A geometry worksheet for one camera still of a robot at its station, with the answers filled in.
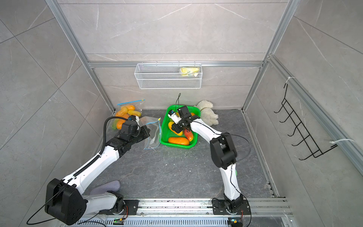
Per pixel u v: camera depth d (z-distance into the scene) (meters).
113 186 0.78
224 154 0.54
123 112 1.12
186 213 0.73
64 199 0.39
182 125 0.72
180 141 0.93
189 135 0.98
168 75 1.01
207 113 1.05
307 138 0.63
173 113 0.85
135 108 1.17
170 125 0.94
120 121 1.05
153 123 0.82
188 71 0.84
